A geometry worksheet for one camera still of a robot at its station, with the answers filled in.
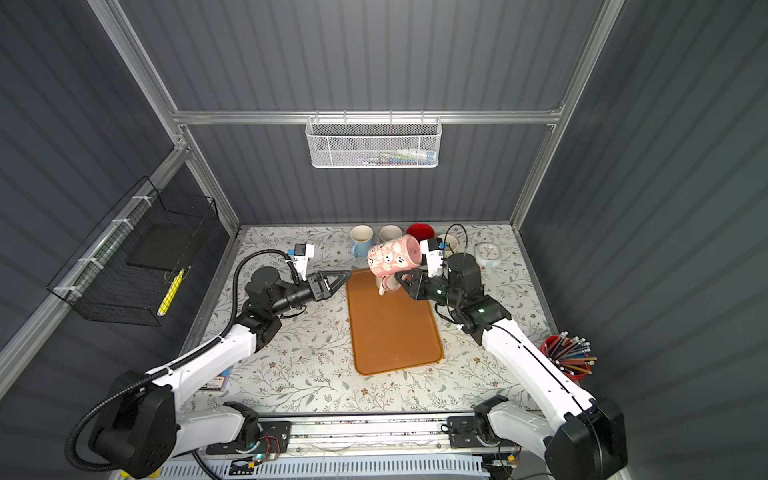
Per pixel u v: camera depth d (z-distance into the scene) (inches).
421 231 42.2
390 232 43.5
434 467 27.8
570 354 28.7
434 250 26.2
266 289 23.9
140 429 16.1
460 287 23.0
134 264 28.8
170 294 26.9
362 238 41.9
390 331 36.2
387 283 38.9
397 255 27.3
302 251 27.8
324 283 26.2
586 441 14.9
